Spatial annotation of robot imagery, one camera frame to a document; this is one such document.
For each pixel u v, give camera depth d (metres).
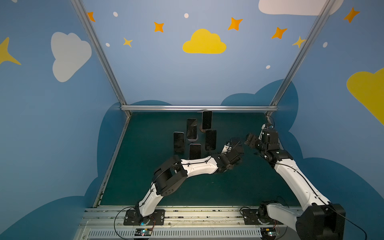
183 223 0.73
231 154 0.68
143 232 0.71
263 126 0.75
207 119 1.08
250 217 0.75
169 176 0.51
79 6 0.68
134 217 0.73
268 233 0.71
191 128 0.99
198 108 1.30
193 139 1.04
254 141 0.75
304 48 0.84
